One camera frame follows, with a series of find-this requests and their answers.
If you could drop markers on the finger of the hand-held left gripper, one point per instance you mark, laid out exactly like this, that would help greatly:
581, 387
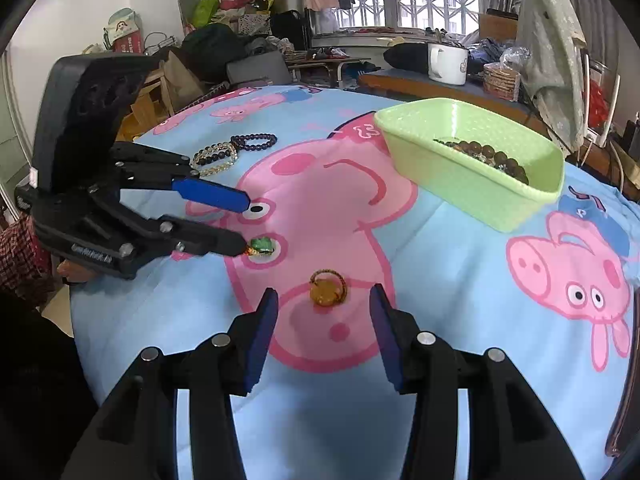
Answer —
215, 242
210, 195

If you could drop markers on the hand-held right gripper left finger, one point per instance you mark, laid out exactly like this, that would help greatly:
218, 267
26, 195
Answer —
260, 340

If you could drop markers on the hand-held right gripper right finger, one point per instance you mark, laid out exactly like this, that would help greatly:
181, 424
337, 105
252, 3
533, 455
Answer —
387, 340

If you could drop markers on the green pendant charm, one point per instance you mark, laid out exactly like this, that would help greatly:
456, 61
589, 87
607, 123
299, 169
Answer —
261, 246

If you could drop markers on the amber pendant charm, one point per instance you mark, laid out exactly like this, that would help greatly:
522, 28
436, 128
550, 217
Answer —
325, 292

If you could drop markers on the light green plastic basket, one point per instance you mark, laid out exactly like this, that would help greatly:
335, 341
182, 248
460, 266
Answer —
450, 180

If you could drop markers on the person's left forearm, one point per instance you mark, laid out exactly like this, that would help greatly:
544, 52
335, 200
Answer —
20, 260

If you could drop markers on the person's left hand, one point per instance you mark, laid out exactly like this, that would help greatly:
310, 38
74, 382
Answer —
75, 272

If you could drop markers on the wooden chair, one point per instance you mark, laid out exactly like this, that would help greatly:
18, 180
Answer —
150, 105

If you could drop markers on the blue cartoon pig printed blanket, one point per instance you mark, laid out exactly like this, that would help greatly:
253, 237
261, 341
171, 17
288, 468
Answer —
450, 285

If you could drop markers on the white printed bag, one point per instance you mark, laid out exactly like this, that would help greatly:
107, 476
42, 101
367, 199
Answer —
122, 30

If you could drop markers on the brown paper bag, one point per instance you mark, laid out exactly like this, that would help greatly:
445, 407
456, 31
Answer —
182, 77

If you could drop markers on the grey case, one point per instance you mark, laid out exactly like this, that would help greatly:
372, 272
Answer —
257, 69

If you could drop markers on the dark green bag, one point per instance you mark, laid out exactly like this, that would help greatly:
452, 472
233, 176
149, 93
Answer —
215, 50

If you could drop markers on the bright green bag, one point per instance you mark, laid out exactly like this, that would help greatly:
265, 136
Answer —
206, 12

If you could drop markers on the black bag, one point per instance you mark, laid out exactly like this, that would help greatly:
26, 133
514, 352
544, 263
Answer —
287, 30

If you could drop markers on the wooden side table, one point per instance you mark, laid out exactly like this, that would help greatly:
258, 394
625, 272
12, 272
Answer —
400, 85

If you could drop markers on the person's dark clothing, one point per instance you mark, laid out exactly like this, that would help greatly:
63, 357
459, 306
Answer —
35, 400

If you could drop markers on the black cloth bundle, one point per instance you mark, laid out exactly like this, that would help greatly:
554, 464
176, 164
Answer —
405, 56

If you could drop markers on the white enamel mug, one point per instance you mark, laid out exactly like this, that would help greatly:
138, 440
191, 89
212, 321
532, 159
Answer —
447, 65

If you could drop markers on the woven round basket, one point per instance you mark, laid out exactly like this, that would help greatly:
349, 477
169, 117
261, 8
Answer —
502, 80

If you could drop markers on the grey floral cloth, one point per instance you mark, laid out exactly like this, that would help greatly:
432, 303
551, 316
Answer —
550, 50

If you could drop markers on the cardboard box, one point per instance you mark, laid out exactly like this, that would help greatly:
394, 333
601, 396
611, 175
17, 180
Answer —
497, 25

